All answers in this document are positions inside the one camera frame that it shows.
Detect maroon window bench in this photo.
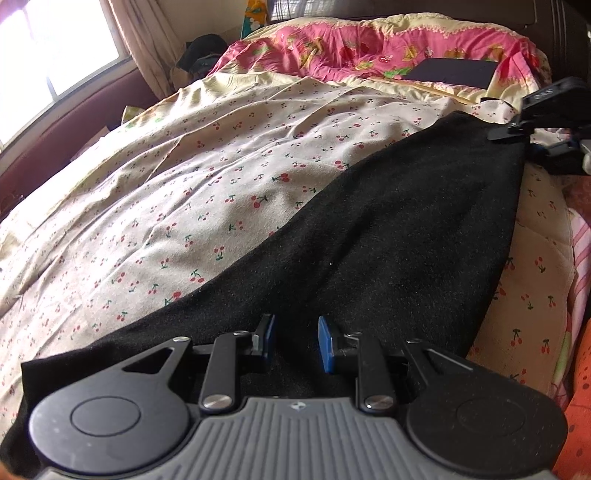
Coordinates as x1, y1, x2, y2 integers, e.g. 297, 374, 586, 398
0, 64, 163, 223

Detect pink striped cloth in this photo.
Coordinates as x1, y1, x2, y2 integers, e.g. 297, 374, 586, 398
549, 207, 588, 408

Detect window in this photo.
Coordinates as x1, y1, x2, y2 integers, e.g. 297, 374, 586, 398
0, 0, 140, 149

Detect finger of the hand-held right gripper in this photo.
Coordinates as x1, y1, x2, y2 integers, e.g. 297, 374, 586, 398
486, 114, 539, 143
525, 140, 586, 176

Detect black bag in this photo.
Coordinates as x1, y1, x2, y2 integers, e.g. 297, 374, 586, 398
177, 36, 230, 75

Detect orange cloth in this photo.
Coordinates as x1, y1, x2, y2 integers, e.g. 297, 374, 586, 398
551, 340, 591, 480

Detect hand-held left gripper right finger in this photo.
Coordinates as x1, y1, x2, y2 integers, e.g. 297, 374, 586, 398
317, 316, 477, 415

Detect colourful printed packet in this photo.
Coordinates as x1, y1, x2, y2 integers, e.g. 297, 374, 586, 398
238, 0, 269, 40

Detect black pants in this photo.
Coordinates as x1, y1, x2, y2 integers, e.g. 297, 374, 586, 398
0, 111, 528, 446

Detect dark brown headboard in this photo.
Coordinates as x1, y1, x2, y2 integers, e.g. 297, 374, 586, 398
267, 0, 591, 93

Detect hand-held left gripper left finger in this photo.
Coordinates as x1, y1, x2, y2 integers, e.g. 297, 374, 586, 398
120, 314, 277, 415

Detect pink floral quilt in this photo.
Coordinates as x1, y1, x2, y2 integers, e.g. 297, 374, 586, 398
208, 13, 555, 101

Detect beige patterned curtain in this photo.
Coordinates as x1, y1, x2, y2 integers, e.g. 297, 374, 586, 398
107, 0, 186, 100

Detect cherry print bed sheet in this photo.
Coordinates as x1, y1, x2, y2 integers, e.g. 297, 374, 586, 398
0, 74, 578, 409

